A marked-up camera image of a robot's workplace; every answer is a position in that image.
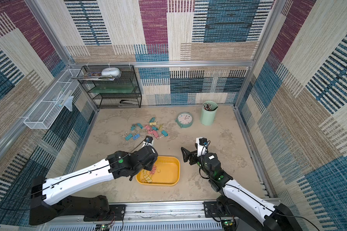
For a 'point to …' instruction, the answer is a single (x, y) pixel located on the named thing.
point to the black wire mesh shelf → (113, 100)
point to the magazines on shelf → (96, 75)
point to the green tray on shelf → (113, 88)
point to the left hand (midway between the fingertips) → (151, 156)
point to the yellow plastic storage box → (165, 172)
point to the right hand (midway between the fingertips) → (189, 144)
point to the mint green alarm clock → (184, 119)
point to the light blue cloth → (69, 103)
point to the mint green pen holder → (207, 117)
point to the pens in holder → (208, 107)
